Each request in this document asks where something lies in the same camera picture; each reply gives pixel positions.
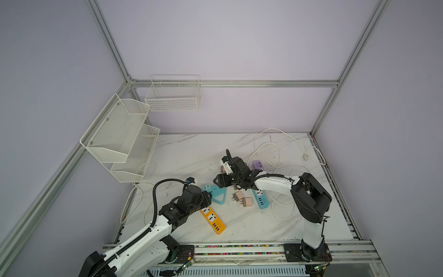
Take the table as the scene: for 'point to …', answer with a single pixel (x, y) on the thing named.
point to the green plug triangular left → (207, 188)
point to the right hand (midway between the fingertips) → (216, 180)
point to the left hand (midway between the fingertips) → (208, 197)
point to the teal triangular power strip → (218, 194)
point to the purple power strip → (258, 164)
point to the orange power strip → (210, 216)
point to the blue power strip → (262, 201)
